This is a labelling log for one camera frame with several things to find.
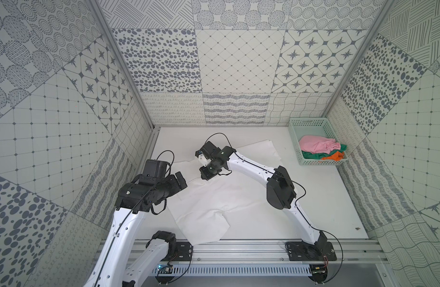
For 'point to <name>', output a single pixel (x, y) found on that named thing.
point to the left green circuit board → (164, 268)
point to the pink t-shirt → (312, 144)
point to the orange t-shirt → (338, 156)
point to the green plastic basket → (300, 127)
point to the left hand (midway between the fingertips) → (173, 181)
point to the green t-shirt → (319, 155)
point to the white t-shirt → (204, 208)
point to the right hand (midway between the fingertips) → (205, 177)
